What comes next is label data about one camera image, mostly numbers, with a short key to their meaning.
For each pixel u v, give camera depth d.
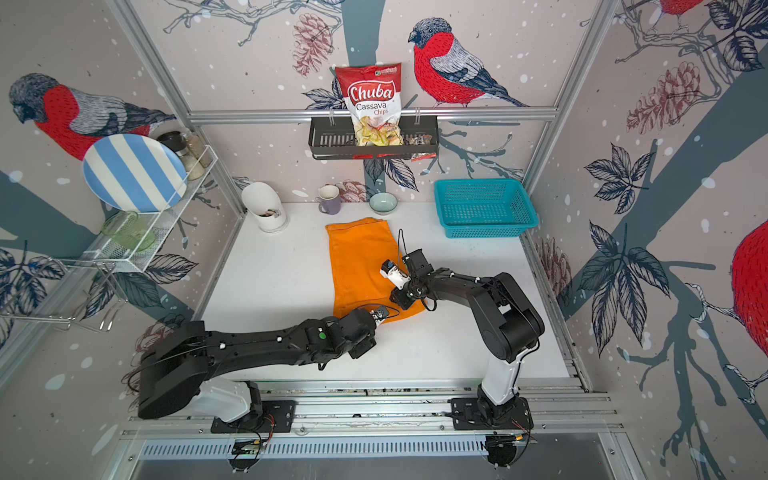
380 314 0.72
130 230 0.69
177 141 0.79
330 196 1.15
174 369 0.42
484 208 1.22
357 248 1.06
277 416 0.73
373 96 0.80
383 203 1.19
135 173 0.73
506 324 0.48
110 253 0.66
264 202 1.07
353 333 0.63
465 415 0.73
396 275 0.86
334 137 0.95
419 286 0.71
